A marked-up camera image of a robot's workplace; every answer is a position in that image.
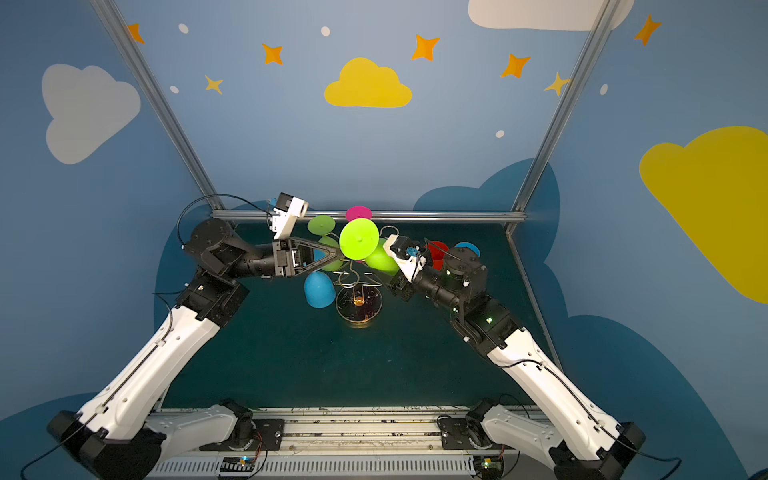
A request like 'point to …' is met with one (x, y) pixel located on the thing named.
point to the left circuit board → (237, 466)
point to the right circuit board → (488, 467)
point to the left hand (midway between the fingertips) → (336, 250)
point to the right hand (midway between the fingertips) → (387, 249)
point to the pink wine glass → (358, 212)
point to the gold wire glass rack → (359, 297)
